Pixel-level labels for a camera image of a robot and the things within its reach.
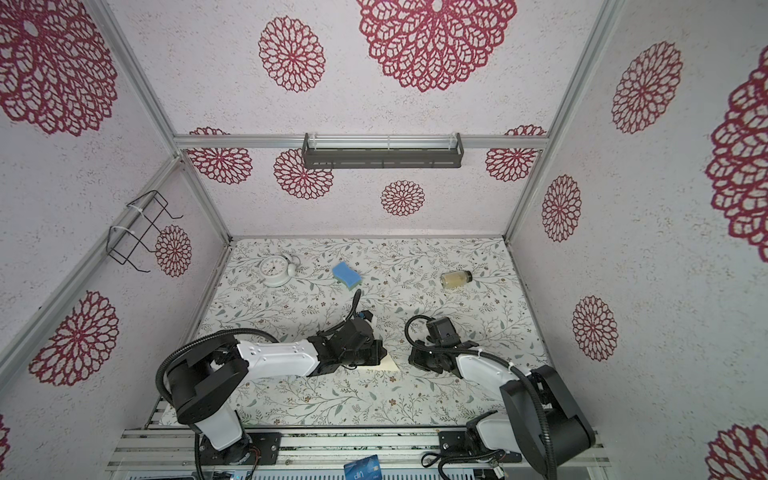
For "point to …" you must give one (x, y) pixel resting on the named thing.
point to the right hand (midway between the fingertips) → (412, 352)
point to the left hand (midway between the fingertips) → (385, 354)
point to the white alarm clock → (277, 271)
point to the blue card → (364, 469)
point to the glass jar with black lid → (455, 279)
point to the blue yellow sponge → (348, 276)
